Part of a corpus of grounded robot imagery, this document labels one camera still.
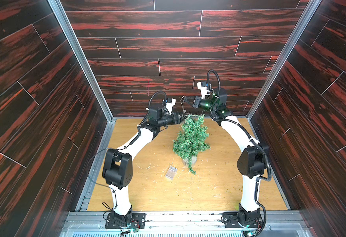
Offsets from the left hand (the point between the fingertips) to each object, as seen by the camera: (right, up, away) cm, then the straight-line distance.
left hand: (187, 116), depth 81 cm
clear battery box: (-9, -34, +8) cm, 36 cm away
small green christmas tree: (+1, -12, -9) cm, 15 cm away
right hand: (-1, +11, +1) cm, 11 cm away
